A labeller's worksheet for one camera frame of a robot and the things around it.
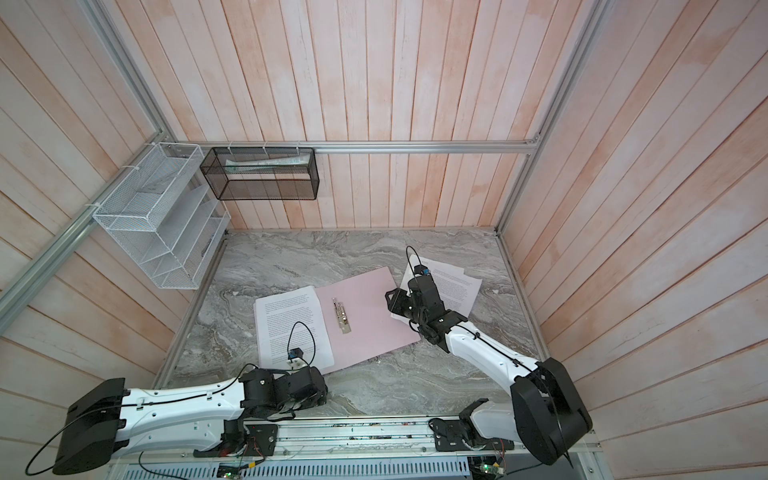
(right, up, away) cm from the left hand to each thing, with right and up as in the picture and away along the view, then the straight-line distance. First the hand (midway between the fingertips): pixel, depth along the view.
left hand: (314, 401), depth 79 cm
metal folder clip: (+6, +20, +16) cm, 26 cm away
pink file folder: (+11, +18, +17) cm, 27 cm away
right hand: (+20, +28, +6) cm, 35 cm away
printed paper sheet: (-11, +18, +16) cm, 27 cm away
